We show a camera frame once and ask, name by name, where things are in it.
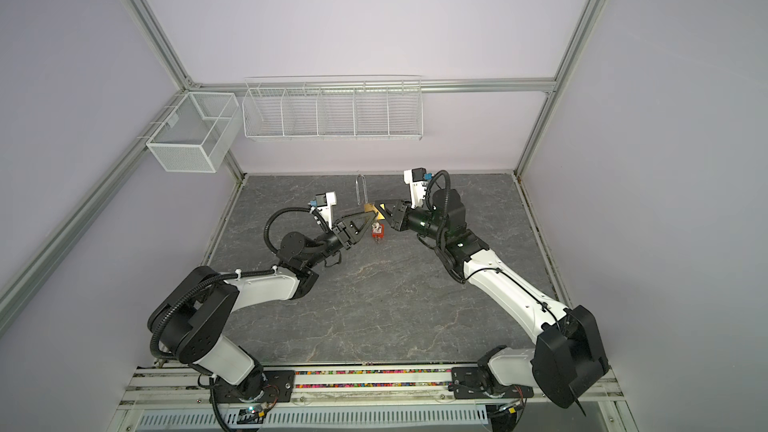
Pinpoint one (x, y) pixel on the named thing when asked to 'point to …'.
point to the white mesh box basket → (196, 134)
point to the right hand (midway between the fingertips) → (375, 206)
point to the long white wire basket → (380, 107)
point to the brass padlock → (362, 197)
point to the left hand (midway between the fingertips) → (378, 220)
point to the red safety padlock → (378, 230)
